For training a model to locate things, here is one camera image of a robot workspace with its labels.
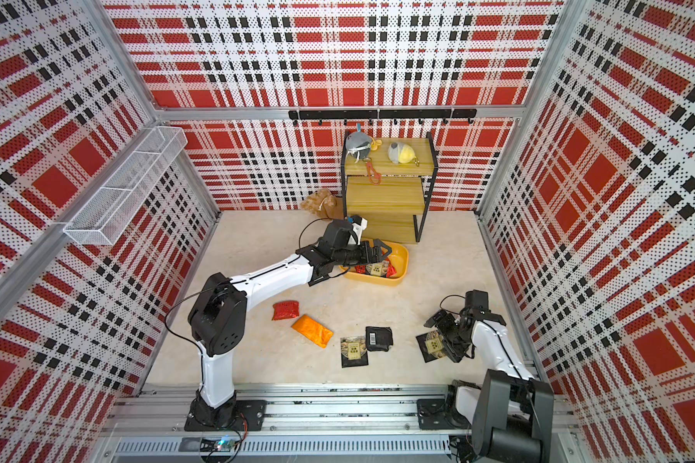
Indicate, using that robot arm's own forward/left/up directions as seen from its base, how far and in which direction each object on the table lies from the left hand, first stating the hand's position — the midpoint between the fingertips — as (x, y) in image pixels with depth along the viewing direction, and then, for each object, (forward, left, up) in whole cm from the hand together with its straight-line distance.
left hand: (386, 251), depth 86 cm
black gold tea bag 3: (-23, -13, -17) cm, 31 cm away
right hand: (-20, -15, -15) cm, 29 cm away
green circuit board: (-47, +43, -16) cm, 65 cm away
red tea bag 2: (-13, +32, -13) cm, 37 cm away
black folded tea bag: (-21, +2, -17) cm, 26 cm away
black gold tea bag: (+3, +2, -15) cm, 16 cm away
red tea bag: (+4, -2, -16) cm, 17 cm away
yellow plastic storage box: (+8, -6, -15) cm, 18 cm away
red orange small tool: (+17, +3, +15) cm, 23 cm away
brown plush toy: (+27, +22, -6) cm, 35 cm away
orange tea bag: (-19, +22, -15) cm, 33 cm away
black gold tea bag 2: (-24, +10, -17) cm, 31 cm away
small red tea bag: (+3, +8, -14) cm, 17 cm away
